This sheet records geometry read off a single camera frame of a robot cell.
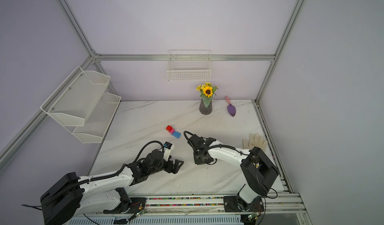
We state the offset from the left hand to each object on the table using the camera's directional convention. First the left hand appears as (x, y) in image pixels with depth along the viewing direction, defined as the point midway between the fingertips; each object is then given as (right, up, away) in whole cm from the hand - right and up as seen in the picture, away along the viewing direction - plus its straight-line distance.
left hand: (176, 161), depth 83 cm
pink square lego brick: (-5, +15, +15) cm, 22 cm away
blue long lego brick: (-2, +13, +15) cm, 20 cm away
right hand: (+15, -1, +3) cm, 15 cm away
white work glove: (+51, +9, +15) cm, 54 cm away
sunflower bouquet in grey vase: (+18, +42, +11) cm, 47 cm away
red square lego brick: (-7, +17, +15) cm, 24 cm away
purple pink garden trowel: (+38, +31, +31) cm, 59 cm away
